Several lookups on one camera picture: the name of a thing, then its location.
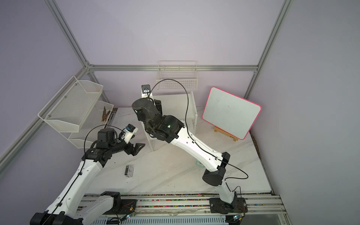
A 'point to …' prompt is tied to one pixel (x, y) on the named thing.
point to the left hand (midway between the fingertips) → (137, 142)
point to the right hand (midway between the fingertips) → (148, 104)
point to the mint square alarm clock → (198, 163)
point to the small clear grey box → (129, 171)
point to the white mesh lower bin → (96, 120)
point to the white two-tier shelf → (182, 106)
